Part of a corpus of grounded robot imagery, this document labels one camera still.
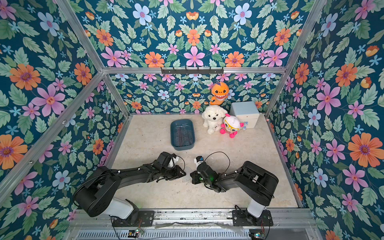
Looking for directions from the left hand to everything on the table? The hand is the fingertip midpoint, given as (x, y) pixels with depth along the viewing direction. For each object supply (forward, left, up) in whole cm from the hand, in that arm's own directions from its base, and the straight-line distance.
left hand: (186, 173), depth 87 cm
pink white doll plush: (+25, -30, +12) cm, 41 cm away
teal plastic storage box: (+41, +5, -1) cm, 42 cm away
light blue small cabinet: (+33, -42, +14) cm, 55 cm away
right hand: (0, -2, -2) cm, 3 cm away
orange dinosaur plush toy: (+44, -24, +25) cm, 56 cm away
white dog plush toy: (+31, -19, +15) cm, 40 cm away
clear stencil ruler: (+31, -1, -2) cm, 31 cm away
